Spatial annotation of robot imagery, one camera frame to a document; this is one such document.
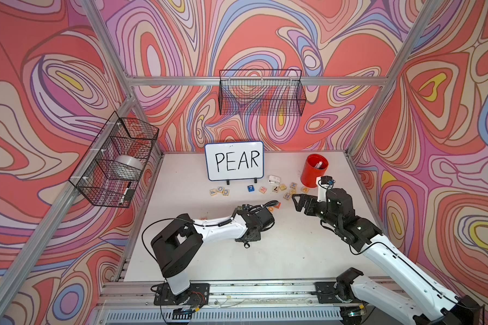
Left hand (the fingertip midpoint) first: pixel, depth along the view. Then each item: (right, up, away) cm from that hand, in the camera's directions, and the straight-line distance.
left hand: (254, 237), depth 86 cm
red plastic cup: (+29, +27, +15) cm, 43 cm away
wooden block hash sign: (+16, +21, +17) cm, 31 cm away
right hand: (+18, +17, -9) cm, 26 cm away
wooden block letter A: (+27, +19, +15) cm, 36 cm away
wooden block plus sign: (+20, +18, +15) cm, 31 cm away
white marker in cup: (+33, +32, +13) cm, 48 cm away
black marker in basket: (-47, +22, -14) cm, 54 cm away
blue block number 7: (-1, +20, +16) cm, 26 cm away
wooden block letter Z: (+5, +19, +16) cm, 25 cm away
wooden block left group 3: (-14, +18, +15) cm, 27 cm away
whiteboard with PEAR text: (-9, +34, +15) cm, 38 cm away
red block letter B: (+12, +12, +10) cm, 19 cm away
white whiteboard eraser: (+11, +24, +18) cm, 32 cm away
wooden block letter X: (+21, +21, +18) cm, 35 cm away
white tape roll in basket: (-46, +32, -13) cm, 58 cm away
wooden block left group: (-20, +18, +15) cm, 31 cm away
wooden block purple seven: (+11, +20, +15) cm, 27 cm away
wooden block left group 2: (-16, +19, +15) cm, 30 cm away
